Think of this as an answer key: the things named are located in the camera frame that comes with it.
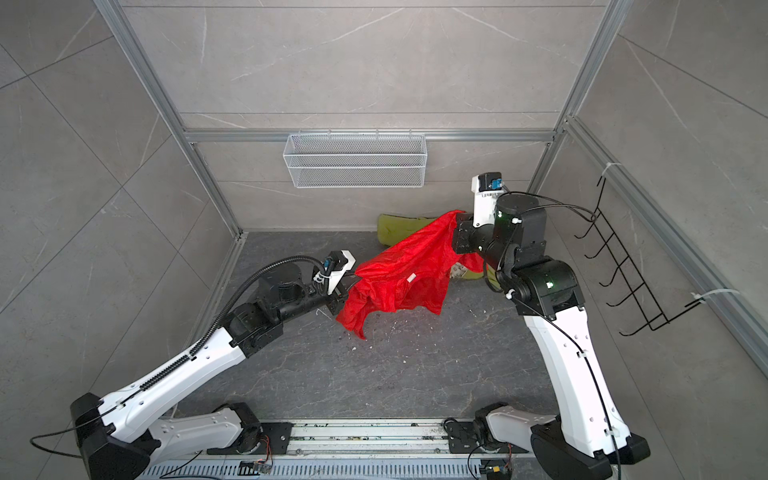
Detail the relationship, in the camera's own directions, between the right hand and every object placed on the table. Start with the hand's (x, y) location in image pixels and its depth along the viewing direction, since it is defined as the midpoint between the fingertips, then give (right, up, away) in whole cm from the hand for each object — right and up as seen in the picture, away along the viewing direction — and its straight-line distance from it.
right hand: (458, 212), depth 61 cm
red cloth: (-8, -13, +14) cm, 21 cm away
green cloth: (-13, +1, +54) cm, 55 cm away
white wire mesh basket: (-26, +24, +40) cm, 53 cm away
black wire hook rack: (+40, -17, +3) cm, 44 cm away
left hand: (-21, -12, +5) cm, 25 cm away
